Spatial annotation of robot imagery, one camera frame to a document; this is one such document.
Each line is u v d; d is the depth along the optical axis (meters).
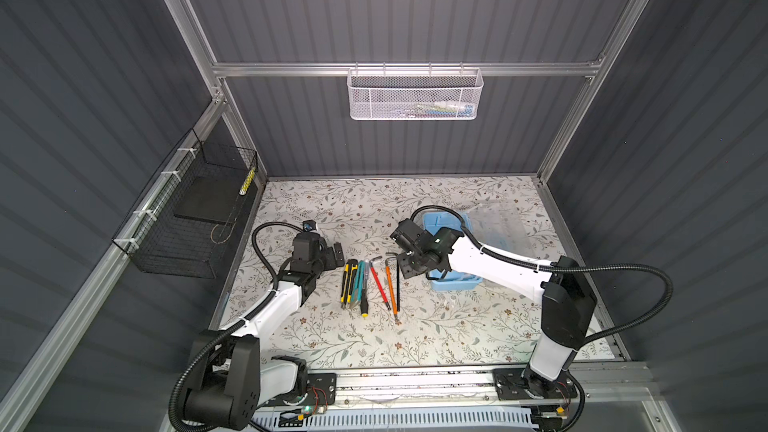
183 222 0.72
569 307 0.46
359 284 0.91
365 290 0.90
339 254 0.82
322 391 0.72
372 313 0.86
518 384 0.72
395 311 0.87
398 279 0.93
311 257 0.71
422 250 0.61
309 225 0.79
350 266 0.94
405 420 0.71
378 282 0.92
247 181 0.82
